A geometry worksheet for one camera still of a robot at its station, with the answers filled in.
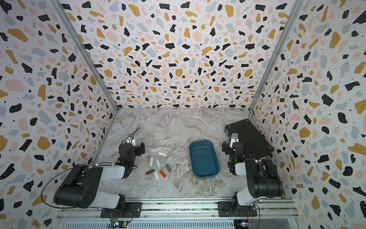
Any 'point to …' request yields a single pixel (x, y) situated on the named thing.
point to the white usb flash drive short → (162, 154)
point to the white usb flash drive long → (156, 175)
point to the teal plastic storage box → (204, 161)
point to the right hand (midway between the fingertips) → (234, 141)
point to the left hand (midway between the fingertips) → (135, 142)
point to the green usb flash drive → (152, 162)
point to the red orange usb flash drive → (162, 173)
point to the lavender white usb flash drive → (158, 162)
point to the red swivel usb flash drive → (150, 171)
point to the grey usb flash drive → (168, 167)
